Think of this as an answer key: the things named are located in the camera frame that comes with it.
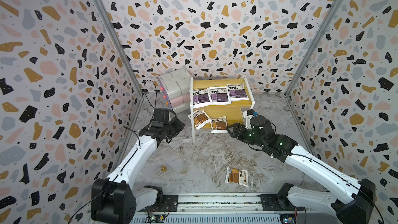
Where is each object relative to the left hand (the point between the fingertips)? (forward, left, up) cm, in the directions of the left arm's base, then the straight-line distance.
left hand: (186, 123), depth 82 cm
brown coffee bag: (+3, -8, 0) cm, 8 cm away
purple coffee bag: (+3, -9, +16) cm, 18 cm away
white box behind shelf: (+26, +7, +4) cm, 27 cm away
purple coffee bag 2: (+5, -17, +16) cm, 24 cm away
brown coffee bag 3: (-22, -26, -16) cm, 38 cm away
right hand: (-8, -21, +6) cm, 24 cm away
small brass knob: (-18, +12, -16) cm, 27 cm away
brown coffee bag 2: (-2, -18, +1) cm, 18 cm away
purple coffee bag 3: (+7, -26, +16) cm, 31 cm away
